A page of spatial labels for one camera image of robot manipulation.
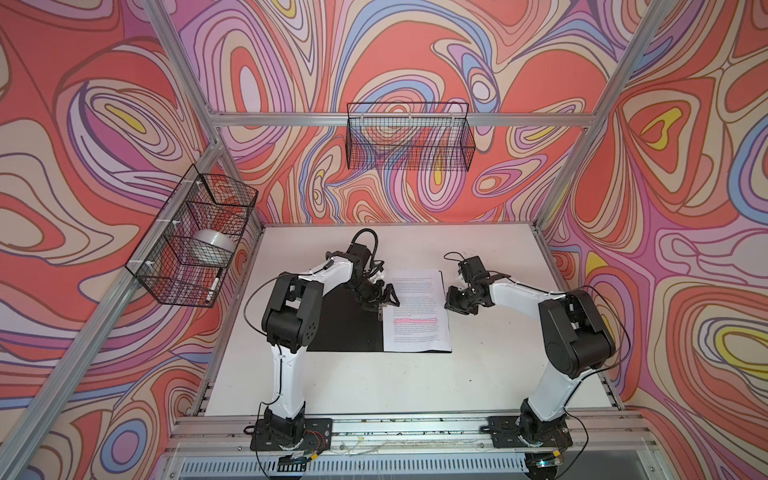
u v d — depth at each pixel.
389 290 0.87
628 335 0.79
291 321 0.55
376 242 0.92
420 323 0.93
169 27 0.71
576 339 0.49
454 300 0.86
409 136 0.96
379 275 0.93
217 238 0.74
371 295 0.85
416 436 0.75
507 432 0.73
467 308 0.83
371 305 0.92
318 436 0.73
